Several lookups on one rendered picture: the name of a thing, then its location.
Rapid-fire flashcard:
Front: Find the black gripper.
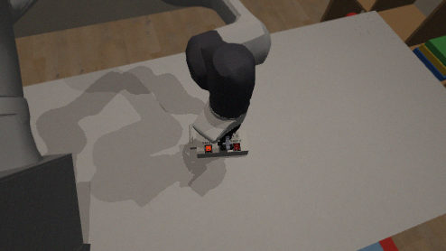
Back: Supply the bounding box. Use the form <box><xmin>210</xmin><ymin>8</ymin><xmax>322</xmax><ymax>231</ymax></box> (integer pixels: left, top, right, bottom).
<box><xmin>218</xmin><ymin>124</ymin><xmax>241</xmax><ymax>153</ymax></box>

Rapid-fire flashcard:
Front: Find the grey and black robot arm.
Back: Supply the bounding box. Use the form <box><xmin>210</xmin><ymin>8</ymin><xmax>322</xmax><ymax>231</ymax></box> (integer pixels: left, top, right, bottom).
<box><xmin>0</xmin><ymin>0</ymin><xmax>271</xmax><ymax>172</ymax></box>

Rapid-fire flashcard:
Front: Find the grey power strip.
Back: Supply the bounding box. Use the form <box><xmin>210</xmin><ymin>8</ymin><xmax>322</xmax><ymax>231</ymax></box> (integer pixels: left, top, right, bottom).
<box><xmin>190</xmin><ymin>123</ymin><xmax>249</xmax><ymax>158</ymax></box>

